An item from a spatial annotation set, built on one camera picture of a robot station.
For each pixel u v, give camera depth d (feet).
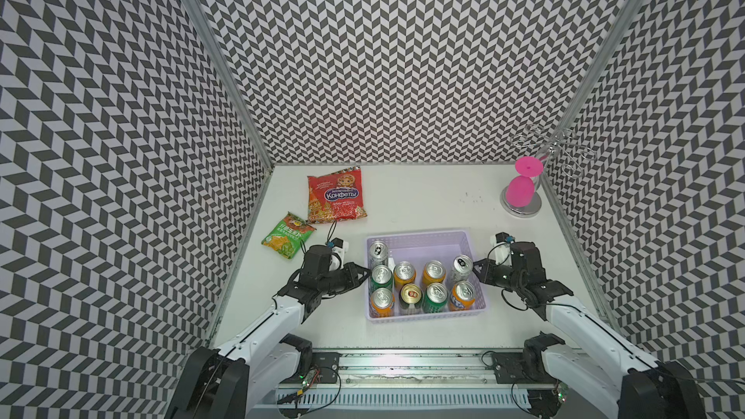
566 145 3.45
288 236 3.15
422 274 2.66
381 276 2.72
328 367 2.37
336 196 3.38
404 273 2.75
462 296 2.51
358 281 2.50
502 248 2.52
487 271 2.42
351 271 2.42
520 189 2.92
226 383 1.31
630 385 1.37
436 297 2.54
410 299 2.57
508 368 2.41
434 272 2.76
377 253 2.58
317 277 2.15
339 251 2.58
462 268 2.55
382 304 2.46
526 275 2.13
